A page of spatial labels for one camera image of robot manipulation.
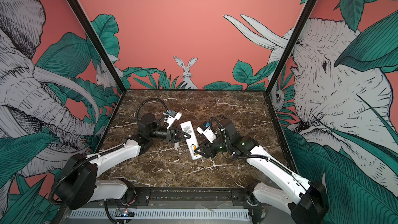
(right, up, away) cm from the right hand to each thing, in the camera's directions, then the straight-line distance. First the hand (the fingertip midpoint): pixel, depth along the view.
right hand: (196, 148), depth 69 cm
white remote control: (-2, +3, -1) cm, 4 cm away
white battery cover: (-14, -5, +23) cm, 27 cm away
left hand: (-4, +5, -2) cm, 7 cm away
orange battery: (-1, 0, -1) cm, 1 cm away
